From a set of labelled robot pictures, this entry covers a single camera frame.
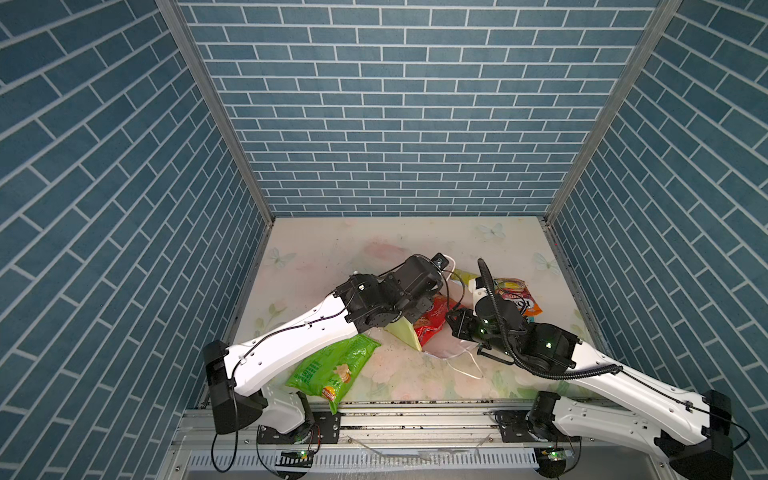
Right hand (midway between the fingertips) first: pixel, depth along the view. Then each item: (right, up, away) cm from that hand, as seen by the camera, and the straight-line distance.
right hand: (439, 314), depth 71 cm
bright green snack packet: (-28, -18, +6) cm, 34 cm away
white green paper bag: (+2, -8, +4) cm, 9 cm away
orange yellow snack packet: (+29, +2, +24) cm, 38 cm away
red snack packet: (0, -3, +9) cm, 10 cm away
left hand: (-5, +6, -2) cm, 8 cm away
